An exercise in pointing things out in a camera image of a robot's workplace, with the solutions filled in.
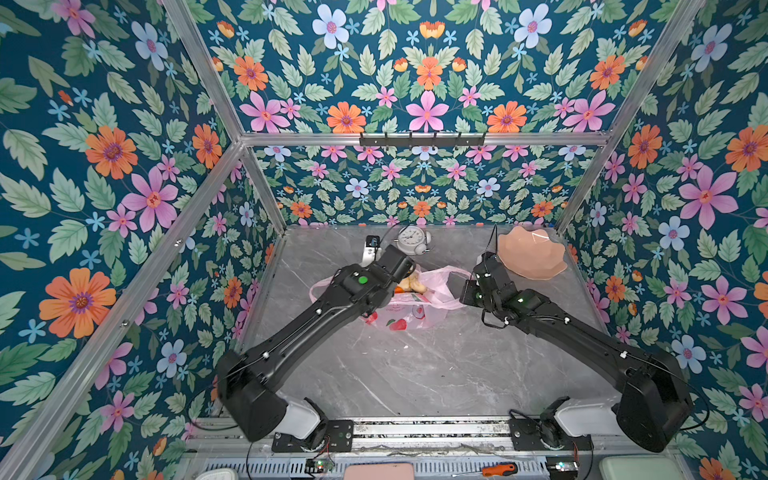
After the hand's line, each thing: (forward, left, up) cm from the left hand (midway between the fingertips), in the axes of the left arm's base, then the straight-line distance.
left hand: (376, 273), depth 75 cm
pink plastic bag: (-2, -19, -7) cm, 21 cm away
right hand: (+1, -24, -9) cm, 26 cm away
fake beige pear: (+9, -10, -18) cm, 23 cm away
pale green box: (-43, -58, -21) cm, 75 cm away
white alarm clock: (+30, -12, -22) cm, 39 cm away
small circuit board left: (-38, +16, -25) cm, 48 cm away
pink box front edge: (-40, +1, -23) cm, 46 cm away
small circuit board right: (-42, -44, -25) cm, 66 cm away
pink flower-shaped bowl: (+21, -55, -22) cm, 63 cm away
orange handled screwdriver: (-41, -28, -23) cm, 55 cm away
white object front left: (-38, +37, -21) cm, 58 cm away
